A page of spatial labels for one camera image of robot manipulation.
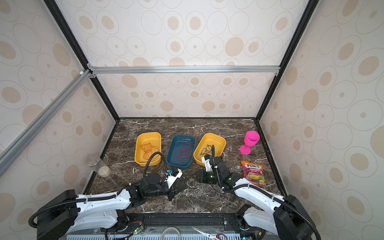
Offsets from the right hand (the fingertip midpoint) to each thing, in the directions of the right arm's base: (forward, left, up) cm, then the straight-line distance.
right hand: (194, 176), depth 80 cm
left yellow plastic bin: (+30, +28, -6) cm, 42 cm away
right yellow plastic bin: (+23, -7, -7) cm, 25 cm away
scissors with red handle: (-26, -7, -8) cm, 28 cm away
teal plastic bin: (+26, +14, -8) cm, 30 cm away
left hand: (-8, +2, +4) cm, 9 cm away
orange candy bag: (+4, -35, -7) cm, 36 cm away
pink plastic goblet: (+20, -34, +5) cm, 40 cm away
